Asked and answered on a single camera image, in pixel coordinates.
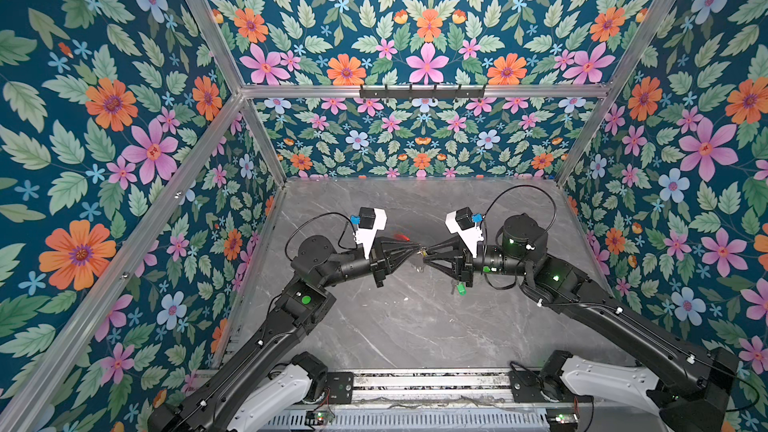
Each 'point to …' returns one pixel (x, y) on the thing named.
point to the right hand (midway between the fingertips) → (428, 252)
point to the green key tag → (462, 290)
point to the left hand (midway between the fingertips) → (419, 248)
